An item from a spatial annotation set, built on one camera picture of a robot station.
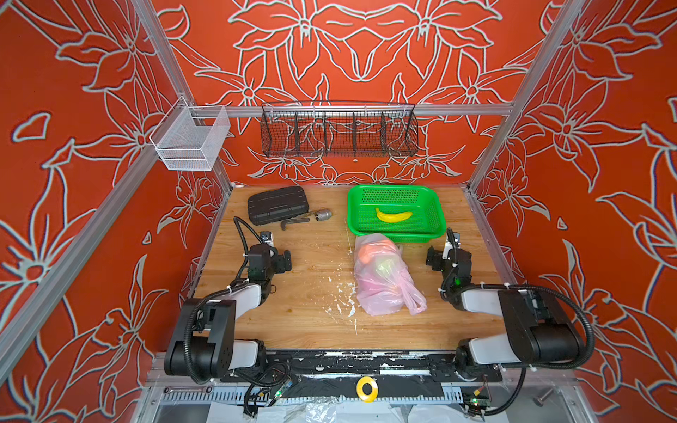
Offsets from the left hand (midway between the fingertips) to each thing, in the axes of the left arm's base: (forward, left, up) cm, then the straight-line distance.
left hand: (274, 250), depth 93 cm
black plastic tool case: (+19, +6, +3) cm, 21 cm away
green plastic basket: (+19, -59, -4) cm, 62 cm away
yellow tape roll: (-41, -33, -5) cm, 53 cm away
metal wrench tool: (+18, -14, -1) cm, 23 cm away
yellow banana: (+20, -44, -2) cm, 49 cm away
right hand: (+5, -62, +2) cm, 62 cm away
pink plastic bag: (-12, -38, +5) cm, 40 cm away
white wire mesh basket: (+29, +33, +27) cm, 51 cm away
